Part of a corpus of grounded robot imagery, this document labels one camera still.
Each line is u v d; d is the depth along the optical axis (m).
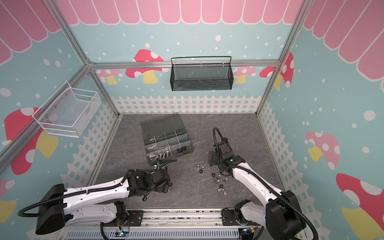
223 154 0.64
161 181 0.60
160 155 0.95
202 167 0.92
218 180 0.86
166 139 1.00
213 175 0.89
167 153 0.97
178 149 0.99
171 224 0.73
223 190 0.82
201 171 0.90
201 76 1.40
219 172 0.70
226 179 0.87
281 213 0.40
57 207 0.41
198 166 0.92
